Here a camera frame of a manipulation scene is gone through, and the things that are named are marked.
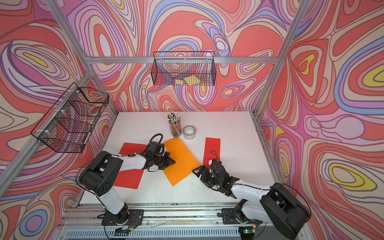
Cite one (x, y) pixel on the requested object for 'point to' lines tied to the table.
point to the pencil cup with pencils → (174, 119)
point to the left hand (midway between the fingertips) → (177, 162)
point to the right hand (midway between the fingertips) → (196, 178)
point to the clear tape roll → (189, 132)
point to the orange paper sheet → (185, 162)
